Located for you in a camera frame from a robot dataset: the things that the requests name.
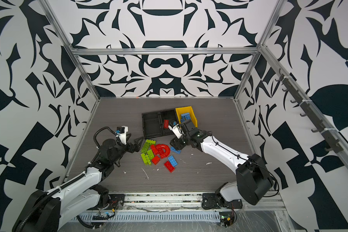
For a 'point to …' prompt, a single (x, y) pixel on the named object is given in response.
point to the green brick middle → (150, 154)
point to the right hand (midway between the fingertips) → (175, 138)
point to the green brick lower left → (146, 159)
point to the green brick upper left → (145, 147)
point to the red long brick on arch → (159, 149)
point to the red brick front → (169, 166)
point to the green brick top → (151, 141)
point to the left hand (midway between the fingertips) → (136, 133)
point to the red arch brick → (167, 152)
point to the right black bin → (163, 115)
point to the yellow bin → (185, 110)
